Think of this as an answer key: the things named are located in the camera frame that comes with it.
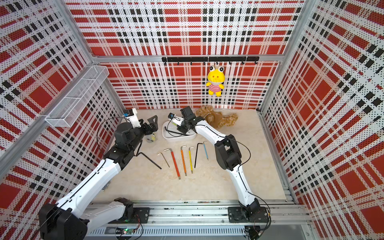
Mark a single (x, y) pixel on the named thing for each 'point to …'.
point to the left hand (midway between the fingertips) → (152, 118)
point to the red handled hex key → (166, 149)
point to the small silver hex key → (160, 153)
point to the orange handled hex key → (183, 159)
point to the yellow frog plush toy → (215, 77)
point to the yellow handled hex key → (190, 159)
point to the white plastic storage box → (170, 132)
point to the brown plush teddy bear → (216, 118)
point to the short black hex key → (177, 132)
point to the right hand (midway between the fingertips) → (181, 123)
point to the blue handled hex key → (205, 150)
